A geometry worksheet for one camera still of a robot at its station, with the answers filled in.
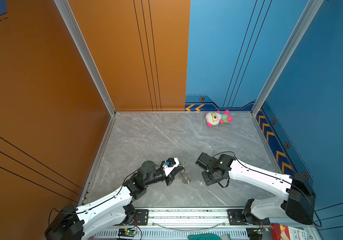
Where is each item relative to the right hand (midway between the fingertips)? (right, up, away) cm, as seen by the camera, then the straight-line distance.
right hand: (207, 180), depth 78 cm
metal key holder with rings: (-12, +5, -7) cm, 15 cm away
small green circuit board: (-40, -22, -7) cm, 46 cm away
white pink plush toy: (+11, +34, +30) cm, 47 cm away
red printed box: (+31, -19, -12) cm, 38 cm away
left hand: (-13, +9, -5) cm, 17 cm away
